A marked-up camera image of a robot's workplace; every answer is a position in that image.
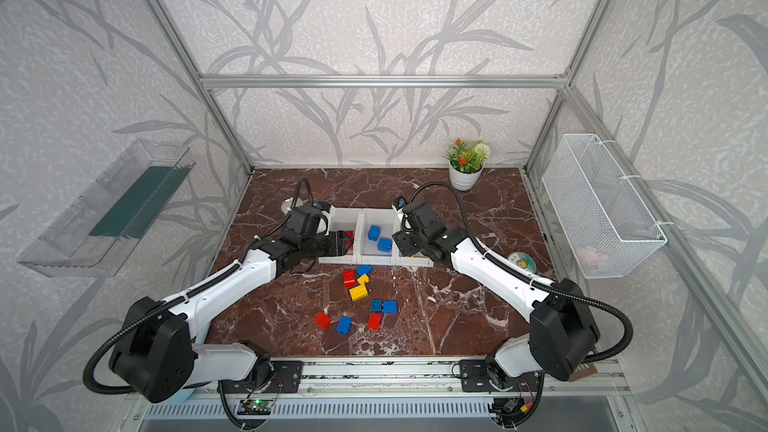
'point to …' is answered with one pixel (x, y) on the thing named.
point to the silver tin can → (286, 204)
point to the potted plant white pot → (462, 180)
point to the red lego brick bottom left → (322, 319)
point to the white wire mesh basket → (599, 216)
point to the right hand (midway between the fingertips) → (409, 221)
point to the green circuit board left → (255, 407)
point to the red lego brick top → (349, 278)
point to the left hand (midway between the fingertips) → (349, 231)
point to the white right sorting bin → (414, 260)
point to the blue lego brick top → (364, 269)
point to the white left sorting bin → (346, 219)
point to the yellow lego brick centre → (358, 292)
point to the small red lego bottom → (375, 321)
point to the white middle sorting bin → (367, 250)
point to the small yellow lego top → (363, 279)
